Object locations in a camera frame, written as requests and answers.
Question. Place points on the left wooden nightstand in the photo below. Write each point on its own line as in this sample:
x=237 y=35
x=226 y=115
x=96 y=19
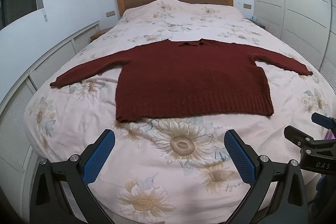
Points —
x=98 y=34

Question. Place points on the white wardrobe with slats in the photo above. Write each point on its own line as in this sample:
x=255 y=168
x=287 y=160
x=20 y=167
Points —
x=308 y=26

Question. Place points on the right wooden nightstand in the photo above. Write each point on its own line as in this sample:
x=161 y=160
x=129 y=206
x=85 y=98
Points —
x=259 y=23

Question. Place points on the wall switch plate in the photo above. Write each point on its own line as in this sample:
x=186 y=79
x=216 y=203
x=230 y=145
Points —
x=247 y=6
x=110 y=13

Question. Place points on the right wall switch plate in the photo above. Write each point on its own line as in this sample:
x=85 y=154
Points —
x=247 y=6

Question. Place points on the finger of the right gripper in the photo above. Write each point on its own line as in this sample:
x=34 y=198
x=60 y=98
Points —
x=298 y=137
x=324 y=121

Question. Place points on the wooden nightstand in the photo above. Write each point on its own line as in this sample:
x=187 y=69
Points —
x=98 y=34
x=259 y=23

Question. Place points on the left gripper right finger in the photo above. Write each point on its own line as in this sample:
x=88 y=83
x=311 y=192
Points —
x=289 y=201

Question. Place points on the white radiator cover cabinet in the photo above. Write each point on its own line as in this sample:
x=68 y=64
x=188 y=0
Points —
x=18 y=159

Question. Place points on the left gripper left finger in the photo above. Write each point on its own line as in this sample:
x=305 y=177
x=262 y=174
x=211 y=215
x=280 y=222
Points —
x=49 y=203

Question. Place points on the left wall switch plate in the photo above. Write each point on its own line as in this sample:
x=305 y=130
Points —
x=110 y=13

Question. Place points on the dark red knitted sweater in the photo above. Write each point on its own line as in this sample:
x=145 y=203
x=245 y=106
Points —
x=185 y=79

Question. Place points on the floral pink duvet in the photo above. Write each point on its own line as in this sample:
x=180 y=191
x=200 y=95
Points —
x=174 y=170

